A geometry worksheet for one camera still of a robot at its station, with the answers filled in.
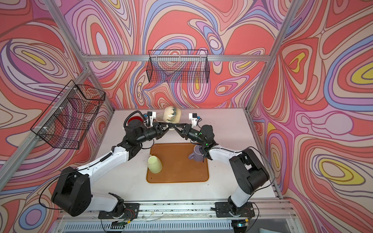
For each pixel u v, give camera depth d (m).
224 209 0.74
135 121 0.63
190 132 0.72
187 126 0.73
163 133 0.71
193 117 0.76
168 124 0.75
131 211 0.72
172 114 0.73
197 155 0.86
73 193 0.41
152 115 0.73
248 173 0.46
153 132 0.69
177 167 0.89
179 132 0.73
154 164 0.79
